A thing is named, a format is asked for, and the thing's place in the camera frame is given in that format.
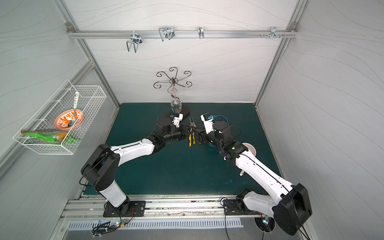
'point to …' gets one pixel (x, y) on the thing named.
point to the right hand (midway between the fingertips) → (199, 127)
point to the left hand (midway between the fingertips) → (196, 130)
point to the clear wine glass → (176, 104)
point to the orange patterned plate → (62, 121)
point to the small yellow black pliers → (192, 124)
